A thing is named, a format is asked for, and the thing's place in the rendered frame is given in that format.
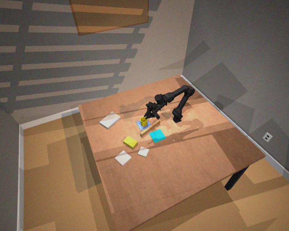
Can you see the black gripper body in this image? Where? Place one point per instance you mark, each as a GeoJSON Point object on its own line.
{"type": "Point", "coordinates": [154, 111]}

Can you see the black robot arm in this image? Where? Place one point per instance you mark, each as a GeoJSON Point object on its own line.
{"type": "Point", "coordinates": [162, 100]}

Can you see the yellow rectangular block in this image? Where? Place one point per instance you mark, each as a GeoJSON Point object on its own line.
{"type": "Point", "coordinates": [130, 142]}

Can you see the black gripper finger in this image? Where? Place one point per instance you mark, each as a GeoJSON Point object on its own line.
{"type": "Point", "coordinates": [147, 113]}
{"type": "Point", "coordinates": [150, 116]}

